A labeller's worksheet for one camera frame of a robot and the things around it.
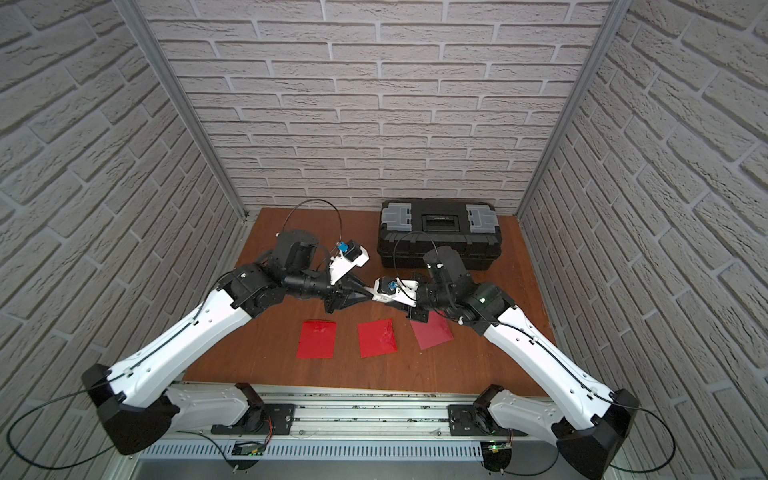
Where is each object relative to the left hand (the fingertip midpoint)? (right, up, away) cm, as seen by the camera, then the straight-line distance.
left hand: (373, 289), depth 64 cm
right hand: (+6, -1, +6) cm, 8 cm away
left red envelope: (-19, -19, +25) cm, 37 cm away
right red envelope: (+17, -17, +26) cm, 36 cm away
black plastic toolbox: (+10, +15, +29) cm, 34 cm away
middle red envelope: (-1, -19, +24) cm, 30 cm away
